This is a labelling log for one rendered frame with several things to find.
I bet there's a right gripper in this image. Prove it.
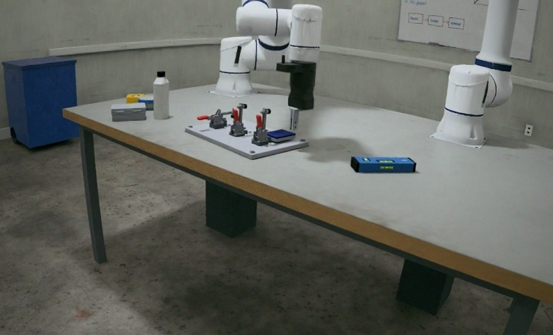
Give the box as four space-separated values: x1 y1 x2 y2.
276 47 319 131

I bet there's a blue spirit level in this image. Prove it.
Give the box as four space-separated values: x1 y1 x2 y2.
350 157 416 172

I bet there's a white bottle with black cap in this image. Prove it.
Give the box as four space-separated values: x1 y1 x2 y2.
153 71 169 120

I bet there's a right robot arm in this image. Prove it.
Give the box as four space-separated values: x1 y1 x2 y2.
215 0 322 96

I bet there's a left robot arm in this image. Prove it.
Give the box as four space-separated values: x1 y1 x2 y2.
436 0 519 145

